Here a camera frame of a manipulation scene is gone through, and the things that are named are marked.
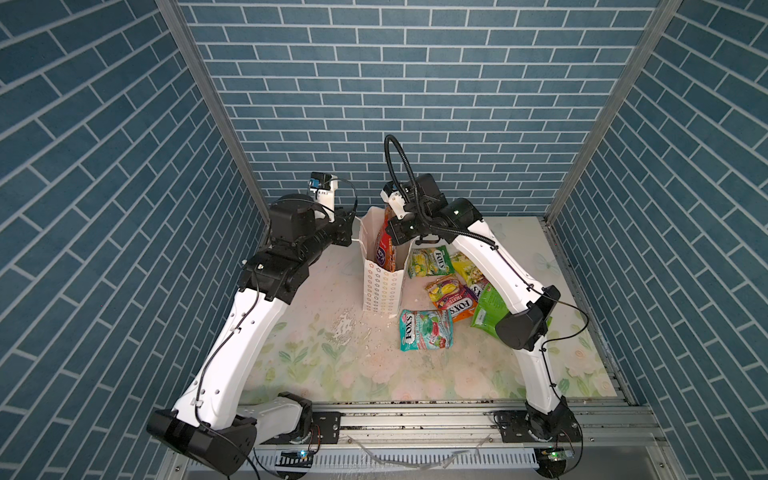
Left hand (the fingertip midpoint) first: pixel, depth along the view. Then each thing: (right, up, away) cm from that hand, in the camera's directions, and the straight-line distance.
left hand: (352, 208), depth 66 cm
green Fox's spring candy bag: (+21, -14, +39) cm, 47 cm away
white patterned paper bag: (+6, -20, +14) cm, 26 cm away
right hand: (+6, -3, +12) cm, 14 cm away
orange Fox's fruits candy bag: (+27, -24, +30) cm, 47 cm away
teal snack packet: (+19, -33, +21) cm, 43 cm away
